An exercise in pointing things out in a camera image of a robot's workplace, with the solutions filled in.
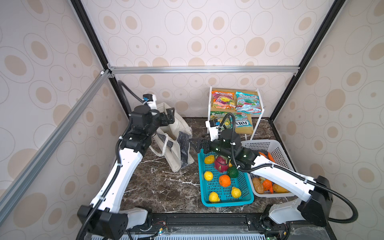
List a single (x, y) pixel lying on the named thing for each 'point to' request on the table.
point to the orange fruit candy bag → (223, 100)
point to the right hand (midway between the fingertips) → (197, 137)
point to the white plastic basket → (272, 147)
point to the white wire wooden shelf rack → (254, 118)
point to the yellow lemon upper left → (209, 159)
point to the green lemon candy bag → (220, 115)
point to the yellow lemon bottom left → (214, 197)
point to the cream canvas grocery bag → (172, 140)
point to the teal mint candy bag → (248, 103)
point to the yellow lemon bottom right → (236, 192)
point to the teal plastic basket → (217, 189)
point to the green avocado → (232, 172)
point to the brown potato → (259, 186)
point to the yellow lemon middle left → (208, 175)
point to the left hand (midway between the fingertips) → (171, 107)
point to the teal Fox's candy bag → (241, 120)
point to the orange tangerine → (224, 180)
